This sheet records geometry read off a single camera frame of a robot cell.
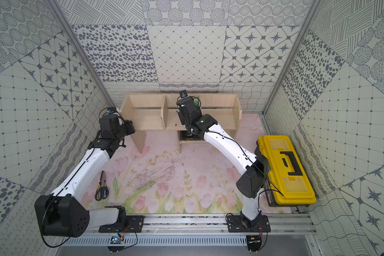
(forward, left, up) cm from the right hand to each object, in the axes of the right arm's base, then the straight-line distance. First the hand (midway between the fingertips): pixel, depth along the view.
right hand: (191, 110), depth 79 cm
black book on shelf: (-4, +1, -19) cm, 19 cm away
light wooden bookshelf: (-5, +14, +4) cm, 16 cm away
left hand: (-3, +33, -4) cm, 33 cm away
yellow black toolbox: (-31, -44, -16) cm, 56 cm away
